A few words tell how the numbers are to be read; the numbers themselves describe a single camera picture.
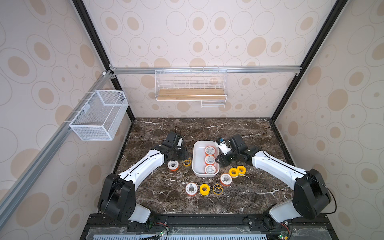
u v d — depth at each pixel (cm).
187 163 94
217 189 84
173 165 93
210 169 91
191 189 84
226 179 88
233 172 90
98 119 109
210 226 73
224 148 76
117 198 42
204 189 84
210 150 100
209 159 96
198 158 96
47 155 52
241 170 90
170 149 61
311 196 43
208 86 100
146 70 90
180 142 70
